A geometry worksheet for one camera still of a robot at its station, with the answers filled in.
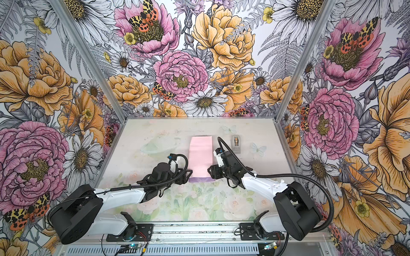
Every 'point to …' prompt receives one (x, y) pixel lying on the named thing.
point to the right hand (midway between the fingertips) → (213, 174)
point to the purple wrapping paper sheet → (200, 158)
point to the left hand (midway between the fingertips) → (187, 174)
